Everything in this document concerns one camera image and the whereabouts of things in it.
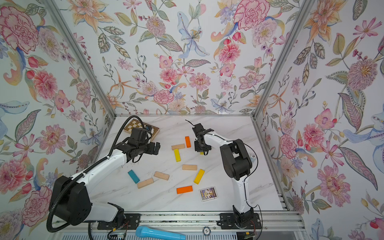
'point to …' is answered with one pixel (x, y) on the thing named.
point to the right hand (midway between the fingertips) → (201, 147)
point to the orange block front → (184, 189)
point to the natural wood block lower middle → (161, 175)
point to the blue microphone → (148, 232)
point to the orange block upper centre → (188, 142)
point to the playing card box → (208, 193)
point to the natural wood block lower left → (146, 182)
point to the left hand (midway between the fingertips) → (156, 143)
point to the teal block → (133, 176)
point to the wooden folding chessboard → (135, 123)
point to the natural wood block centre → (189, 167)
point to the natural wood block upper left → (178, 146)
